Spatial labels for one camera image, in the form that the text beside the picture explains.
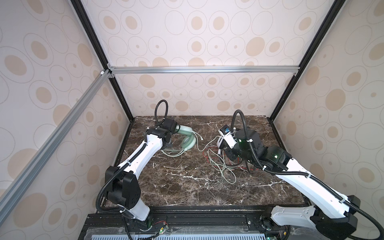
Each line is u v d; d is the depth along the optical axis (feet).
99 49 2.67
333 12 2.28
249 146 1.50
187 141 2.84
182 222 2.45
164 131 1.94
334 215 1.29
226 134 1.85
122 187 1.40
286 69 2.99
